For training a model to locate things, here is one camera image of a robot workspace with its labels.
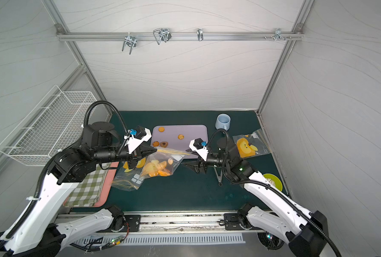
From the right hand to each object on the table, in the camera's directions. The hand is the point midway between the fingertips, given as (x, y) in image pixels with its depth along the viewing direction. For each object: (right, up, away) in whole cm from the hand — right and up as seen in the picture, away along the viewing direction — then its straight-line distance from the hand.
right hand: (186, 155), depth 67 cm
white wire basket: (-61, +12, +3) cm, 62 cm away
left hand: (-11, +4, -10) cm, 15 cm away
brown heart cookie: (-16, +1, +34) cm, 38 cm away
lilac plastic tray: (-8, +4, +38) cm, 40 cm away
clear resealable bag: (+39, +1, +30) cm, 49 cm away
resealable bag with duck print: (-31, -17, +17) cm, 39 cm away
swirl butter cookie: (-6, +6, +38) cm, 39 cm away
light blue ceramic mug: (+23, +16, +42) cm, 51 cm away
